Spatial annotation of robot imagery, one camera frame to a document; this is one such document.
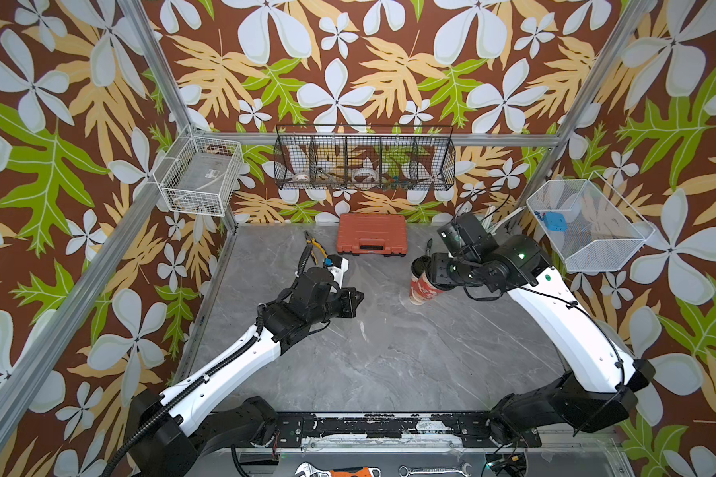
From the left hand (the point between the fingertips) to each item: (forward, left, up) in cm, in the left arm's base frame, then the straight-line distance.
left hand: (366, 292), depth 74 cm
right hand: (+2, -16, +7) cm, 18 cm away
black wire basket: (+48, +2, +8) cm, 49 cm away
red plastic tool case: (+38, -3, -20) cm, 43 cm away
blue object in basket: (+23, -56, +3) cm, 61 cm away
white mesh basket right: (+20, -63, +5) cm, 66 cm away
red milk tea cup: (+2, -14, -2) cm, 15 cm away
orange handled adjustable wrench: (-36, +13, -22) cm, 44 cm away
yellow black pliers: (+37, +18, -23) cm, 47 cm away
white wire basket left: (+33, +49, +11) cm, 60 cm away
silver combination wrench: (-35, -23, -22) cm, 48 cm away
